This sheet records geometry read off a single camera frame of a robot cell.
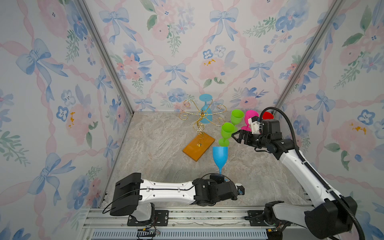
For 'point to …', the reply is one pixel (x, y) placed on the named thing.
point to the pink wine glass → (249, 114)
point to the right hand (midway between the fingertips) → (237, 135)
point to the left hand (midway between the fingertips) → (222, 177)
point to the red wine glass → (267, 115)
